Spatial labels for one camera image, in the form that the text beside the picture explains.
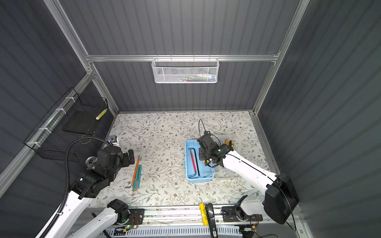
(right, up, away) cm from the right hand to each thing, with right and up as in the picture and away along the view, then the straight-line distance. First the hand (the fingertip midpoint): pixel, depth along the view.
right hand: (205, 153), depth 83 cm
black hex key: (-5, -6, +11) cm, 13 cm away
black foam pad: (-64, +17, -7) cm, 67 cm away
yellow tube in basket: (-58, +22, -1) cm, 62 cm away
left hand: (-41, +3, -13) cm, 43 cm away
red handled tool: (-6, -9, +8) cm, 14 cm away
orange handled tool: (-42, -13, +6) cm, 44 cm away
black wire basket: (-71, +8, -17) cm, 73 cm away
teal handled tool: (-39, -16, +2) cm, 42 cm away
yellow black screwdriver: (+16, +5, +6) cm, 17 cm away
